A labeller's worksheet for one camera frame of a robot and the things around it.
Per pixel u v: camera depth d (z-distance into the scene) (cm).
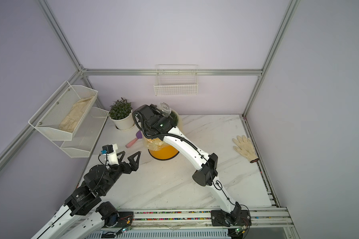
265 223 73
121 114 100
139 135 109
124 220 73
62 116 79
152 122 56
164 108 74
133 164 61
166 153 98
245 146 102
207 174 57
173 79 105
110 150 58
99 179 48
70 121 76
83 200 48
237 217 64
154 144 76
